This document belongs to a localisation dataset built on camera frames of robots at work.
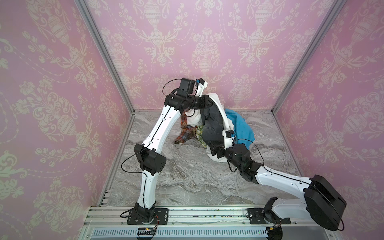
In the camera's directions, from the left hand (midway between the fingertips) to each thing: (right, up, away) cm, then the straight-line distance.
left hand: (213, 103), depth 76 cm
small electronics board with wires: (-33, -64, -3) cm, 72 cm away
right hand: (+2, -19, +4) cm, 20 cm away
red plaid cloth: (-15, -16, +30) cm, 37 cm away
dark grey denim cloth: (0, -13, +3) cm, 13 cm away
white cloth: (-10, -7, +13) cm, 17 cm away
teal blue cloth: (+22, -16, +21) cm, 35 cm away
